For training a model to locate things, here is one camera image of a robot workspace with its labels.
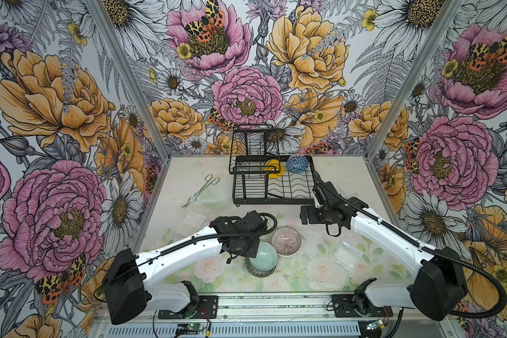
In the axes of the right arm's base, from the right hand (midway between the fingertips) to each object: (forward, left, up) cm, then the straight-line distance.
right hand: (313, 221), depth 83 cm
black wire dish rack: (+17, +20, +8) cm, 27 cm away
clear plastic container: (-10, -14, -12) cm, 21 cm away
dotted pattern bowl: (-16, +22, -9) cm, 28 cm away
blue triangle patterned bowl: (+39, 0, -9) cm, 40 cm away
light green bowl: (-12, +19, -6) cm, 23 cm away
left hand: (-12, +26, -1) cm, 28 cm away
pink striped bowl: (-4, +10, -8) cm, 14 cm away
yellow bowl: (+18, +15, +13) cm, 27 cm away
